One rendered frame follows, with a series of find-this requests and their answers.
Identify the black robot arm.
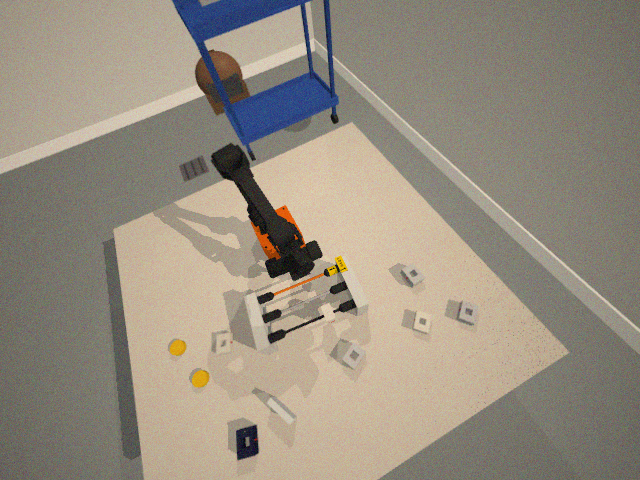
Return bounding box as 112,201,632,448
211,143,315,280

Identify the yellow round disc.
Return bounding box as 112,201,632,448
170,340,186,356
192,370,209,387

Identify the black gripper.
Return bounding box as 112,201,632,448
265,240,323,278

